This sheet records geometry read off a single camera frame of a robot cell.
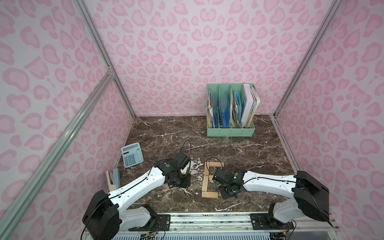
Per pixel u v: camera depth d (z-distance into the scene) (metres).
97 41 0.79
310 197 0.41
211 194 0.82
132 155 0.95
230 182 0.61
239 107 0.92
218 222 0.75
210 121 1.01
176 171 0.62
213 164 0.93
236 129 1.05
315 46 0.81
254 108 0.97
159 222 0.73
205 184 0.85
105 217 0.39
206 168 0.91
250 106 0.96
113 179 0.86
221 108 1.21
